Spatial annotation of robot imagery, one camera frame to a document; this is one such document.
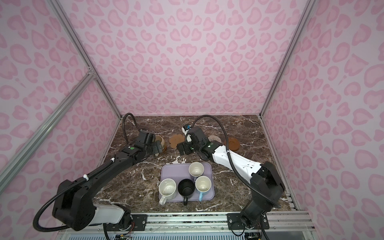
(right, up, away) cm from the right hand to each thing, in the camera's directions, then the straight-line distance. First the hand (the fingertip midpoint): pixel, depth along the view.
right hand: (184, 142), depth 82 cm
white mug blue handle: (+10, -23, +1) cm, 25 cm away
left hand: (-17, -1, +4) cm, 18 cm away
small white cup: (+6, -16, +6) cm, 19 cm away
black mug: (+1, -25, 0) cm, 25 cm away
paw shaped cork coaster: (-8, 0, +22) cm, 24 cm away
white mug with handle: (-10, -26, +1) cm, 28 cm away
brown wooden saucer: (+32, -3, +21) cm, 39 cm away
